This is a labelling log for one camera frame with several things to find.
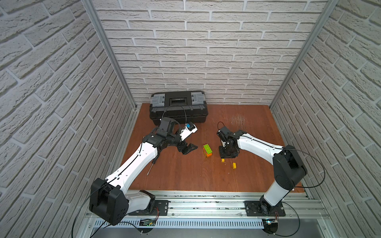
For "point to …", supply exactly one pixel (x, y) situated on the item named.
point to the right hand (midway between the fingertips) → (225, 156)
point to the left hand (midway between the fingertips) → (194, 138)
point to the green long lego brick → (208, 148)
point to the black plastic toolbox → (185, 106)
